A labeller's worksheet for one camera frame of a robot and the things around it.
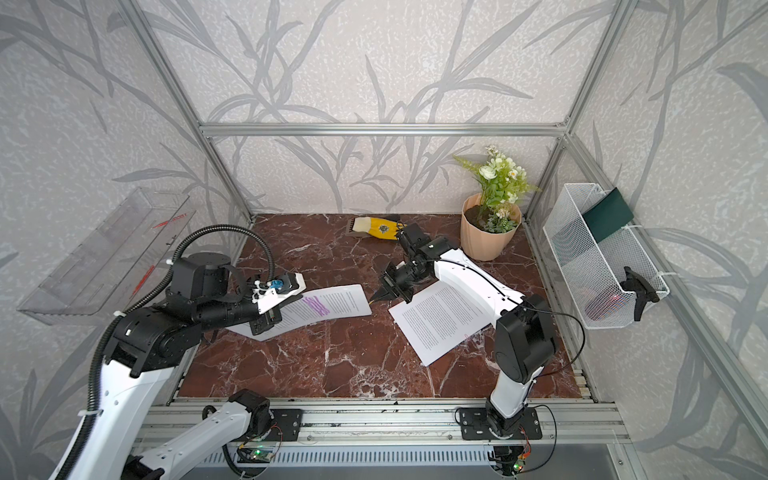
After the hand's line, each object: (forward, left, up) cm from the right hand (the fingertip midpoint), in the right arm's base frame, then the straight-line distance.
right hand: (368, 295), depth 75 cm
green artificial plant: (+33, -39, +9) cm, 52 cm away
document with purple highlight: (-5, +12, +3) cm, 13 cm away
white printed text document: (+3, -19, -21) cm, 29 cm away
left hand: (-6, +13, +12) cm, 19 cm away
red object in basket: (-8, -52, +8) cm, 53 cm away
